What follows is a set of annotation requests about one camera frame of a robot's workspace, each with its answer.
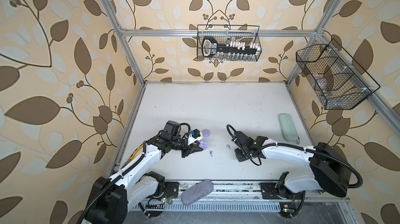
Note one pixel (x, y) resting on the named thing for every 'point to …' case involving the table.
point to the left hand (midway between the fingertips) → (201, 145)
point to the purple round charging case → (203, 144)
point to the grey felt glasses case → (197, 192)
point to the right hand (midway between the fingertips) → (240, 156)
